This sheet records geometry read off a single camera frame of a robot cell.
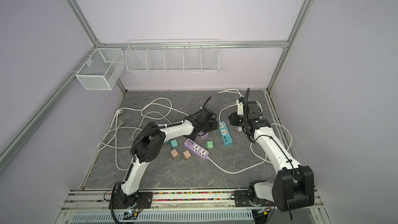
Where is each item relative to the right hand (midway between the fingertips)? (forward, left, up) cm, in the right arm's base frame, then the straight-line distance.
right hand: (231, 117), depth 85 cm
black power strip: (-4, +23, -14) cm, 27 cm away
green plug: (-10, +12, -14) cm, 21 cm away
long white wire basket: (+43, +18, +12) cm, 48 cm away
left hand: (+1, +6, -12) cm, 13 cm away
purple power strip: (-4, +15, -14) cm, 21 cm away
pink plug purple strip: (-15, +33, -14) cm, 39 cm away
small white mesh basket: (+34, +84, +8) cm, 91 cm away
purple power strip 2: (-12, +20, -14) cm, 27 cm away
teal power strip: (-4, +2, -14) cm, 15 cm away
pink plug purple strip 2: (-15, +26, -15) cm, 33 cm away
